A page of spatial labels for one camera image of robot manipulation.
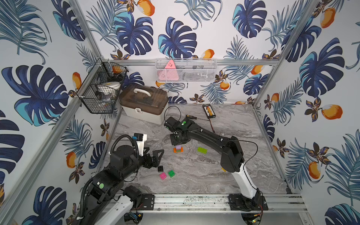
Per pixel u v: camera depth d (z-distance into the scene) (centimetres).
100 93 82
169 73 89
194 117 110
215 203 76
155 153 56
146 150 68
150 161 56
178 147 90
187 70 100
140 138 56
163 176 83
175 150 92
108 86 80
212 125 107
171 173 84
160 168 85
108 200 44
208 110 115
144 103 98
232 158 56
